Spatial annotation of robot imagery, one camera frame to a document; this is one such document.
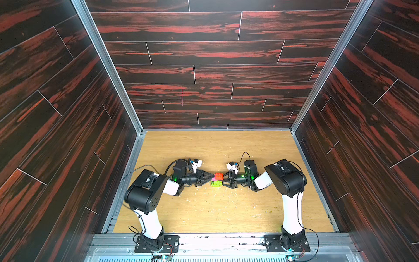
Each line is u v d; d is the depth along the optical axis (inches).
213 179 33.5
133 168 40.0
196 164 34.6
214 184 35.6
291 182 21.6
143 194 19.3
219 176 33.2
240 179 34.0
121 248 28.8
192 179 31.7
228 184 35.8
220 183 35.0
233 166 36.7
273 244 28.8
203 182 32.4
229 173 34.6
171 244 28.6
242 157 36.8
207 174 33.8
